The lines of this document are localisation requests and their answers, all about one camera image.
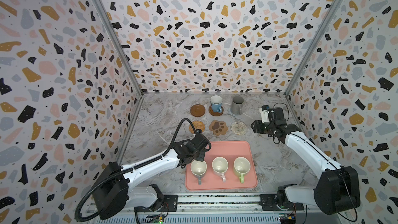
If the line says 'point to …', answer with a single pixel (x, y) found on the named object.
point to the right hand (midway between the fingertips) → (255, 124)
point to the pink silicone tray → (230, 150)
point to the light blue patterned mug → (216, 102)
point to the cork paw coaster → (218, 127)
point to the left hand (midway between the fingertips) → (203, 151)
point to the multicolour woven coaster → (238, 127)
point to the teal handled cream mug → (198, 168)
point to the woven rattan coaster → (198, 125)
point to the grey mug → (236, 107)
